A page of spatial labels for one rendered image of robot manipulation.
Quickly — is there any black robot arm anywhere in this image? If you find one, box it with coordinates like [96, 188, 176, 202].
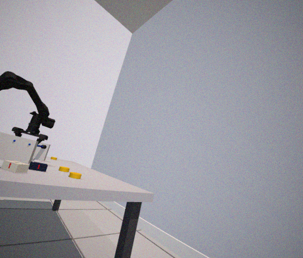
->
[0, 71, 55, 128]

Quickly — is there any beige block with red arrow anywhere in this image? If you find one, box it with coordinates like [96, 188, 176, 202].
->
[1, 160, 30, 173]

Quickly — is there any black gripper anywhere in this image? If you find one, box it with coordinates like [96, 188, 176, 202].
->
[12, 122, 48, 144]

